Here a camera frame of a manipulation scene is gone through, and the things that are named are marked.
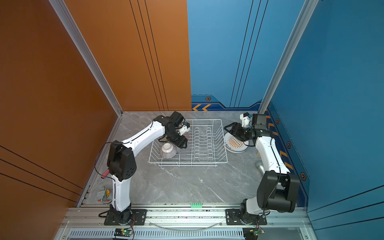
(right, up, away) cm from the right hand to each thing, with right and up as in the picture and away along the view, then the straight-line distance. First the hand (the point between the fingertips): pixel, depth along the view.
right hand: (227, 129), depth 83 cm
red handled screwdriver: (-71, -26, +4) cm, 76 cm away
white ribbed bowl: (-35, -13, +8) cm, 38 cm away
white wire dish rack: (-11, -12, +18) cm, 24 cm away
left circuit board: (-54, -49, -12) cm, 74 cm away
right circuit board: (+9, -48, -13) cm, 51 cm away
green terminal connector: (-17, -39, -6) cm, 43 cm away
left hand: (-26, -8, +7) cm, 28 cm away
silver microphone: (+21, -23, +4) cm, 31 cm away
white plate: (+7, -10, +14) cm, 19 cm away
